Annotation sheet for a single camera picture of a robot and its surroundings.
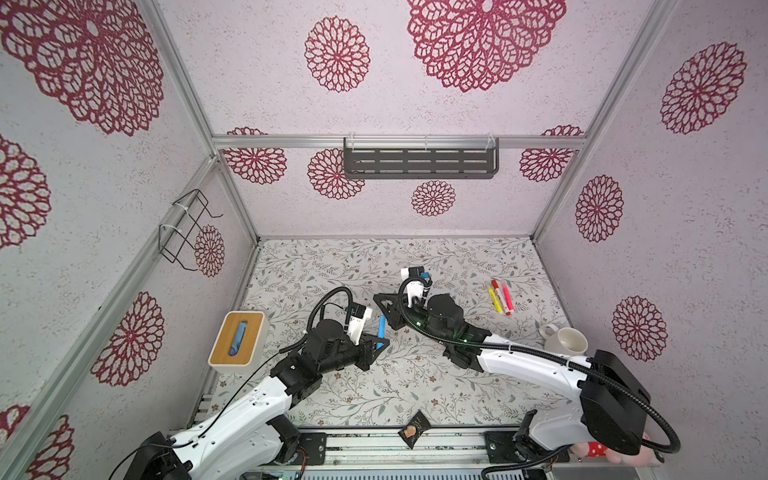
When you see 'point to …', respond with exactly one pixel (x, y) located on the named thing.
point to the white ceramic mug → (567, 341)
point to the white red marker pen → (500, 296)
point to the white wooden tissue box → (240, 343)
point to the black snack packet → (412, 432)
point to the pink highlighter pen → (508, 297)
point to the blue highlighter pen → (382, 330)
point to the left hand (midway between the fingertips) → (384, 343)
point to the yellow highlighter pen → (495, 300)
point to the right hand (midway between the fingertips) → (373, 297)
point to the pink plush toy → (645, 458)
